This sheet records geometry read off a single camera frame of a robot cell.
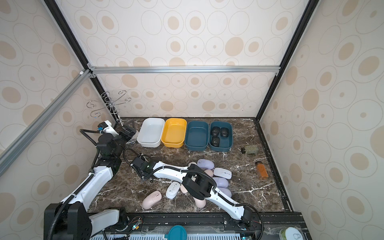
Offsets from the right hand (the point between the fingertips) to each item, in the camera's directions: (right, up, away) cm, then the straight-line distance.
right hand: (152, 168), depth 94 cm
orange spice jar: (+66, 0, -5) cm, 67 cm away
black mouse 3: (+41, +17, +9) cm, 45 cm away
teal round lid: (+19, -21, -29) cm, 41 cm away
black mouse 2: (+48, +23, +14) cm, 55 cm away
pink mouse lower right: (+29, -15, -15) cm, 36 cm away
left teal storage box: (+28, +20, +15) cm, 38 cm away
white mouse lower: (+14, -9, -12) cm, 21 cm away
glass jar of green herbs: (+63, +11, +4) cm, 64 cm away
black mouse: (+42, +24, +15) cm, 50 cm away
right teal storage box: (+48, +15, +9) cm, 51 cm away
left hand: (-5, +28, -16) cm, 33 cm away
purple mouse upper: (+33, +3, -1) cm, 33 cm away
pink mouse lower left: (+3, -12, -15) cm, 20 cm away
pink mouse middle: (+20, -9, -11) cm, 25 cm away
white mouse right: (+43, -1, -6) cm, 43 cm away
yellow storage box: (+11, +23, +16) cm, 30 cm away
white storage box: (-7, +23, +18) cm, 30 cm away
